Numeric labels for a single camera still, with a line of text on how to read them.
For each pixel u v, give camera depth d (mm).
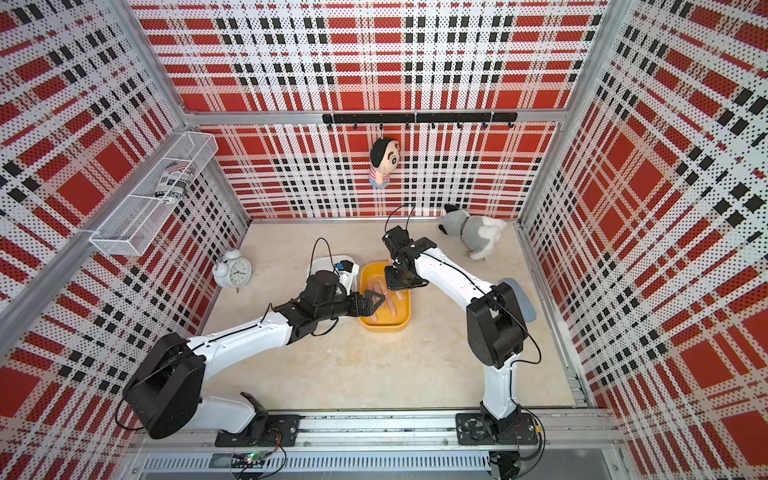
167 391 420
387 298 820
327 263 1045
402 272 746
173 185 734
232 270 948
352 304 743
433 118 888
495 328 491
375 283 1014
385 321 913
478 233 1037
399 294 874
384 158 907
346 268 765
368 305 747
